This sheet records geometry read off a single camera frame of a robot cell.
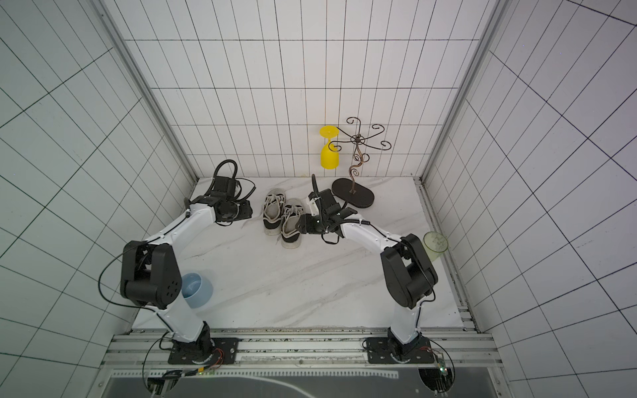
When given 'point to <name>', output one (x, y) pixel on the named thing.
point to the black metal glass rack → (344, 189)
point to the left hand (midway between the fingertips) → (244, 215)
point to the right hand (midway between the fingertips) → (305, 219)
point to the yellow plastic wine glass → (329, 152)
